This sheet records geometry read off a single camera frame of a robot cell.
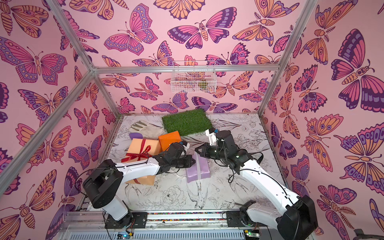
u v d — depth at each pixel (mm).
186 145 818
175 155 692
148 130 1101
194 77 955
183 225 730
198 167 792
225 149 568
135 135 1066
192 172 813
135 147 874
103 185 449
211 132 695
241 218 649
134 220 729
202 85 942
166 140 923
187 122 1125
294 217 378
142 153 833
